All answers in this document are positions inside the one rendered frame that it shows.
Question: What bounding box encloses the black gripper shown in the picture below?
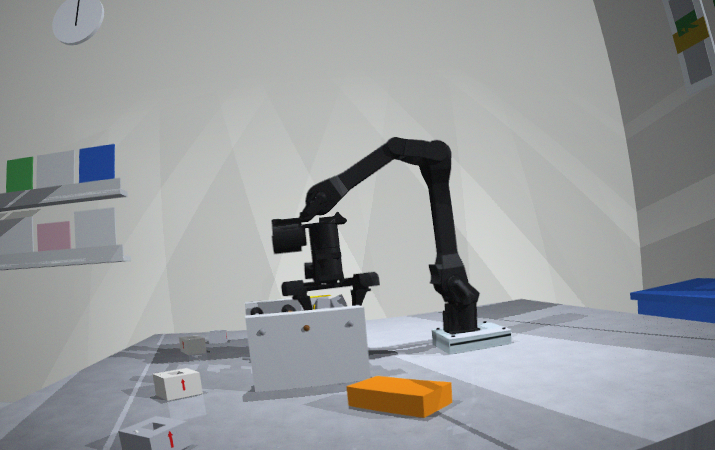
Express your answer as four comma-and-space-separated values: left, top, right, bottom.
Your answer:
282, 247, 380, 311

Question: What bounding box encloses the orange rectangular block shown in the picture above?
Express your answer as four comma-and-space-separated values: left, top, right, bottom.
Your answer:
347, 376, 452, 418

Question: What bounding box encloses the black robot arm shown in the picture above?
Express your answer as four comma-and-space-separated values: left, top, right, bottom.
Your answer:
271, 137, 480, 335

